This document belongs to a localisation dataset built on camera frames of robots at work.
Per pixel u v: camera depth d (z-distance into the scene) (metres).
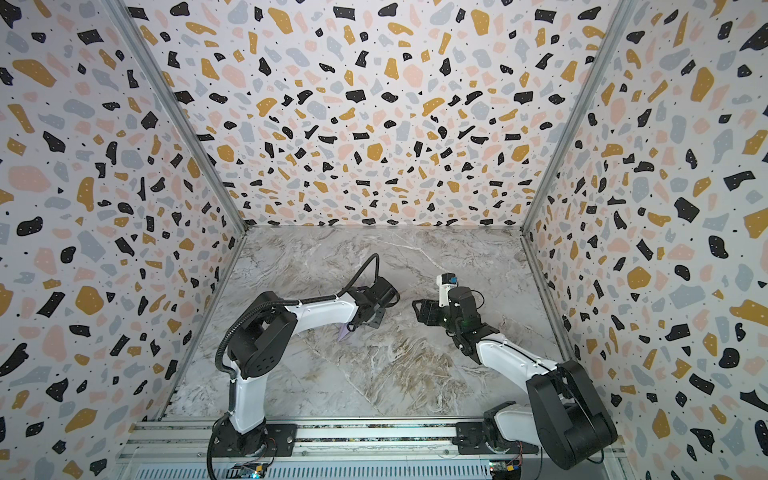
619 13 0.72
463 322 0.68
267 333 0.51
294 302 0.56
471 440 0.73
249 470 0.70
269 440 0.73
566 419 0.42
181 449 0.73
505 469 0.72
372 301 0.73
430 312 0.78
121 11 0.69
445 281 0.79
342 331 0.92
